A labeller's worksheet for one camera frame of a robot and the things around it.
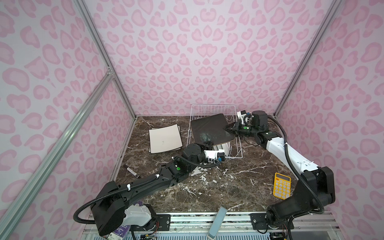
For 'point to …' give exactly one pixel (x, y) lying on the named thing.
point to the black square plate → (211, 129)
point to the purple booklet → (120, 232)
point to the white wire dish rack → (228, 111)
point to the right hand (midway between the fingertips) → (224, 126)
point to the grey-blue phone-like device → (217, 223)
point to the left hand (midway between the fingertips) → (210, 136)
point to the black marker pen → (131, 170)
